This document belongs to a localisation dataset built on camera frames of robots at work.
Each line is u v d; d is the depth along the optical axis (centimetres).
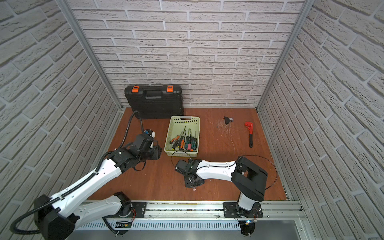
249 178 45
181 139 100
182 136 101
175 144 96
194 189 80
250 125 107
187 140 98
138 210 73
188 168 64
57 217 37
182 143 95
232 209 74
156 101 97
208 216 74
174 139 97
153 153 69
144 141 57
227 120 110
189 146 92
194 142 95
